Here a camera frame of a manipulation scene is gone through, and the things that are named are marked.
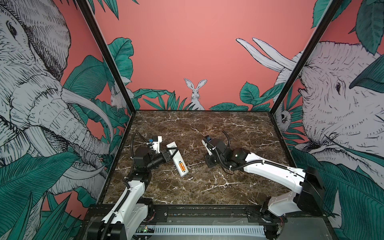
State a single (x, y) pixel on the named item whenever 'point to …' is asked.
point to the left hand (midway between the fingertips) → (178, 148)
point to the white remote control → (178, 159)
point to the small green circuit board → (146, 229)
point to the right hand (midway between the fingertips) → (203, 155)
